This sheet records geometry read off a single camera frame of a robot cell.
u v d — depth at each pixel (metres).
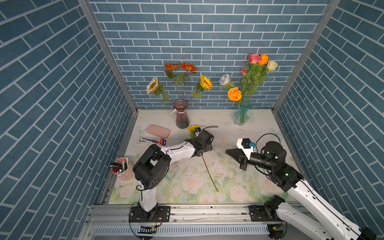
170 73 0.91
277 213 0.62
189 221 0.72
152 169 0.48
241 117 1.06
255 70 0.90
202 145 0.71
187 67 0.87
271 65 0.91
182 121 1.05
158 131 1.08
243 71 0.94
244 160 0.59
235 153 0.63
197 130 0.85
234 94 0.82
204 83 0.77
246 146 0.55
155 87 0.74
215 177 0.87
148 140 1.00
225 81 0.87
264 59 0.87
